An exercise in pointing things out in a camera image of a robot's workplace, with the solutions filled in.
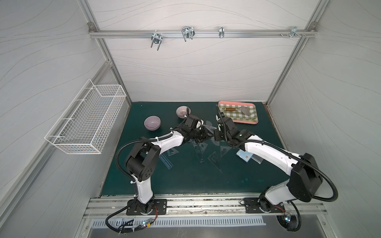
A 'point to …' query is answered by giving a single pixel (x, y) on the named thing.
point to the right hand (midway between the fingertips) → (217, 129)
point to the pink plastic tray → (227, 102)
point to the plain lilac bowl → (152, 123)
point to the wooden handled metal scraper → (244, 109)
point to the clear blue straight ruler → (165, 161)
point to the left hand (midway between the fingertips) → (215, 136)
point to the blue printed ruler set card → (245, 155)
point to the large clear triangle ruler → (172, 151)
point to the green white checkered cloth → (239, 115)
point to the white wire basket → (82, 126)
